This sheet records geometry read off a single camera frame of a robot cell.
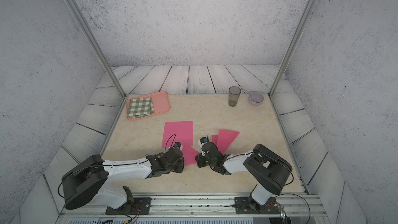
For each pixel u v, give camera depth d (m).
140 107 1.13
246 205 0.73
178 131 1.01
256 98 1.15
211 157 0.70
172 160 0.67
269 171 0.45
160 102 1.18
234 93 1.05
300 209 0.74
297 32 0.87
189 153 0.92
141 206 0.73
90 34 0.88
